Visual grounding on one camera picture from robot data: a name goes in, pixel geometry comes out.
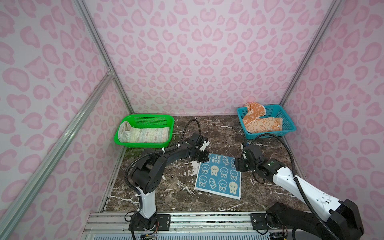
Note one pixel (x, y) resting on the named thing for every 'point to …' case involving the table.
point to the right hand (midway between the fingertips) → (240, 161)
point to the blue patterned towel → (219, 176)
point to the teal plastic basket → (277, 110)
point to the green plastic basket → (146, 120)
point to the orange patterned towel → (254, 123)
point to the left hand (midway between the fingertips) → (210, 157)
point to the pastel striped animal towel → (127, 134)
